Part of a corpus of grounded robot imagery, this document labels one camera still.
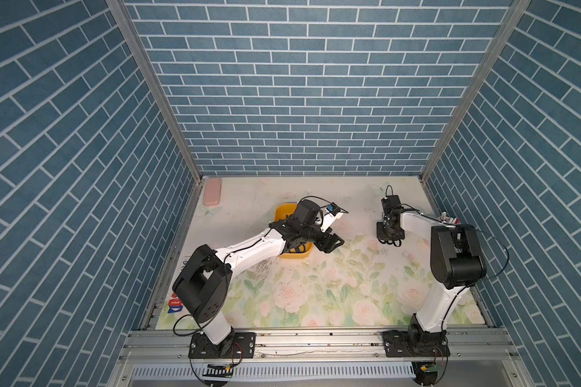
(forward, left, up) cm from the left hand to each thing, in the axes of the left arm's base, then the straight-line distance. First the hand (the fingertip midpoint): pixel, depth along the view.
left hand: (342, 237), depth 81 cm
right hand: (+10, -22, -15) cm, 29 cm away
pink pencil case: (+33, +56, -15) cm, 66 cm away
